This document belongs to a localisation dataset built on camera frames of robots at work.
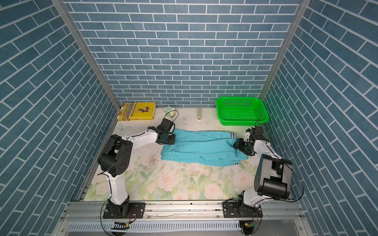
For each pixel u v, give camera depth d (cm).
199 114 116
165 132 79
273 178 45
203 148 94
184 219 72
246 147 78
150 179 85
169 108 112
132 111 114
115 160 51
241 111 119
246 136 87
